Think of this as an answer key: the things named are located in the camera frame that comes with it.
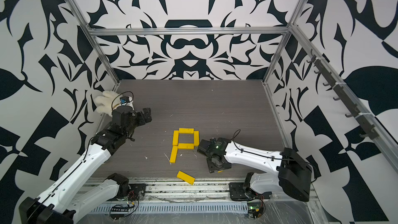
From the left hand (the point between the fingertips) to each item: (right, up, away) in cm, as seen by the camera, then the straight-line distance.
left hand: (140, 108), depth 78 cm
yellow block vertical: (+16, -17, +13) cm, 27 cm away
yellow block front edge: (+23, -34, 0) cm, 41 cm away
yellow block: (+39, -26, -10) cm, 48 cm away
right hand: (+37, -29, 0) cm, 47 cm away
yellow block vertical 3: (+15, -25, +7) cm, 30 cm away
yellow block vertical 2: (+28, -18, +13) cm, 36 cm away
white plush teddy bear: (-25, +4, +17) cm, 31 cm away
